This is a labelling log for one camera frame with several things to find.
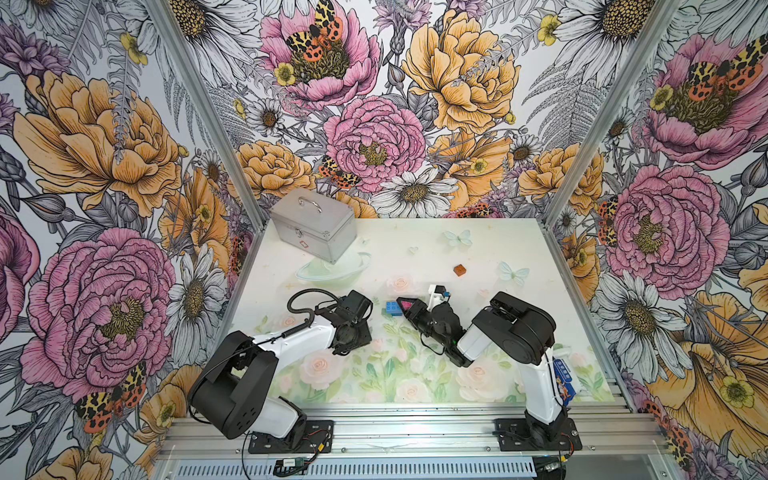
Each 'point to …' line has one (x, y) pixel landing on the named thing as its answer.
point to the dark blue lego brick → (393, 308)
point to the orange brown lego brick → (459, 270)
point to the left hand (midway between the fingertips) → (360, 346)
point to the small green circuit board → (290, 462)
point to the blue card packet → (564, 382)
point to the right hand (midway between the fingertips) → (397, 308)
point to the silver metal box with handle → (314, 222)
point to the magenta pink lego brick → (406, 305)
